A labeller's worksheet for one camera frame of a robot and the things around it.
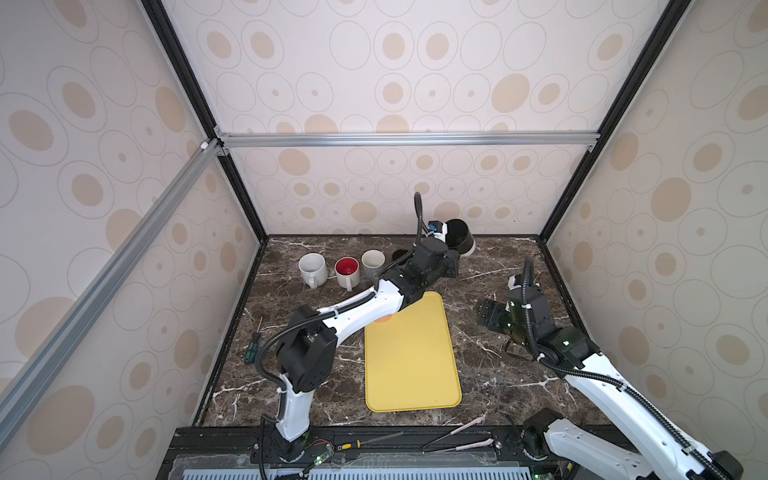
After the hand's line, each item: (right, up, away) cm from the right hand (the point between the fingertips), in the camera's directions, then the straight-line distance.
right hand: (490, 307), depth 77 cm
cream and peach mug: (-28, -7, +21) cm, 36 cm away
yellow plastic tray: (-20, -17, +10) cm, 28 cm away
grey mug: (-32, +12, +23) cm, 42 cm away
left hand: (-6, +16, +1) cm, 17 cm away
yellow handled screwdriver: (-34, -33, -3) cm, 47 cm away
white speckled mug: (-52, +9, +23) cm, 58 cm away
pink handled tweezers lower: (-8, -34, -4) cm, 35 cm away
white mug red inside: (-41, +9, +28) cm, 51 cm away
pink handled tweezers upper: (-9, -31, -2) cm, 32 cm away
